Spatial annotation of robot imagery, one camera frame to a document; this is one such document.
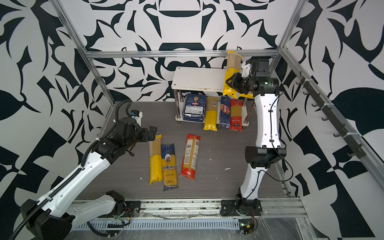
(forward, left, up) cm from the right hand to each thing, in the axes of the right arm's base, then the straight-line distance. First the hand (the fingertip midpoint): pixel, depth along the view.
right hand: (229, 79), depth 72 cm
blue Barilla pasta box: (+8, +17, -29) cm, 34 cm away
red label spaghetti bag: (-21, +20, -38) cm, 48 cm away
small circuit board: (-55, -6, -42) cm, 70 cm away
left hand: (-15, +40, -15) cm, 45 cm away
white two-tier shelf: (+8, +10, -8) cm, 15 cm away
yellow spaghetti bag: (+6, +6, -33) cm, 34 cm away
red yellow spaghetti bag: (+5, -11, -34) cm, 36 cm away
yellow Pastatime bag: (-24, +40, -37) cm, 59 cm away
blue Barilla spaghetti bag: (+3, -3, -32) cm, 32 cm away
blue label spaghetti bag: (-29, +32, -39) cm, 58 cm away
